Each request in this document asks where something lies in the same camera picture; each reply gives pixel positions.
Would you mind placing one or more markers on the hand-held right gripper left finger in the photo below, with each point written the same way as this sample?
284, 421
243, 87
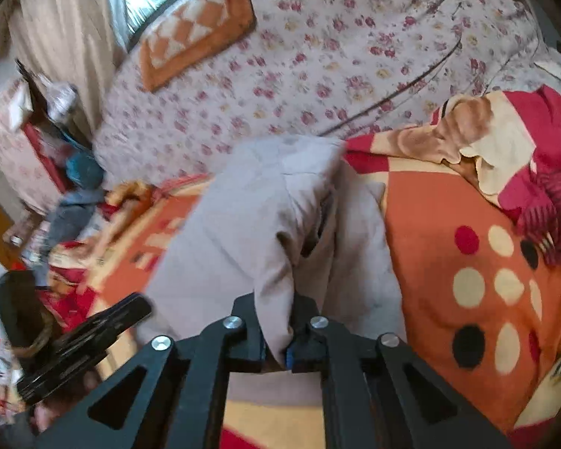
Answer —
247, 336

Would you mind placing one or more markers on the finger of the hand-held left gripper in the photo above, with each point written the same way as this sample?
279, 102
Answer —
114, 318

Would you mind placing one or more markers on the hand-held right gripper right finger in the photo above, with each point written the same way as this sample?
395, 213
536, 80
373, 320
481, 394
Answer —
299, 358

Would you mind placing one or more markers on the beige zip jacket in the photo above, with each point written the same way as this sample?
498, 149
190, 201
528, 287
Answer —
243, 224

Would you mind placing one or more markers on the blue clothes pile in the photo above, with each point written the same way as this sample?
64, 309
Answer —
82, 173

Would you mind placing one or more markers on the dark box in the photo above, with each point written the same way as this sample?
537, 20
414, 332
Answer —
18, 308

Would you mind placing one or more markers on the orange red printed blanket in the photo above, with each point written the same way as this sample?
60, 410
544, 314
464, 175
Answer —
430, 206

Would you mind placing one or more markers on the floral quilt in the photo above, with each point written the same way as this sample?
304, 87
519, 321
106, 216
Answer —
308, 56

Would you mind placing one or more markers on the beige curtain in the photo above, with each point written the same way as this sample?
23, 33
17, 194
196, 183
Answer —
70, 32

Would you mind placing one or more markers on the orange checkered cushion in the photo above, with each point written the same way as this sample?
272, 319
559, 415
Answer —
191, 32

